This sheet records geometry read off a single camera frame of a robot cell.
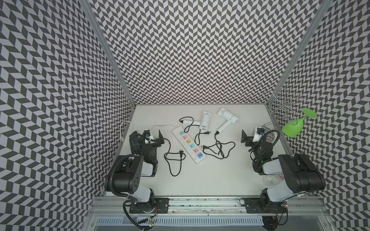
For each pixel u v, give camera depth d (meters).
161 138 0.83
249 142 0.81
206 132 0.99
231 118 1.02
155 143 0.77
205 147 0.94
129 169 0.51
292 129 0.77
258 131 0.74
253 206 0.74
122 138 1.02
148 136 0.74
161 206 0.73
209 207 0.74
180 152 0.91
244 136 0.86
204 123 1.02
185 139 0.95
